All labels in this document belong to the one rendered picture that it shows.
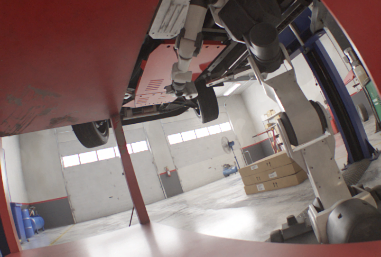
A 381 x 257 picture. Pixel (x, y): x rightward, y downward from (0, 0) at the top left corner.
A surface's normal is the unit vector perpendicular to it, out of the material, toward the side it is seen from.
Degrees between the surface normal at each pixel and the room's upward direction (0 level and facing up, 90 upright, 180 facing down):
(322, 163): 65
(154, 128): 90
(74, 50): 180
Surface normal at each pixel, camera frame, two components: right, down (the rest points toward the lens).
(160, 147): 0.40, -0.40
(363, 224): -0.51, -0.59
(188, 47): -0.01, 0.39
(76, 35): 0.32, 0.91
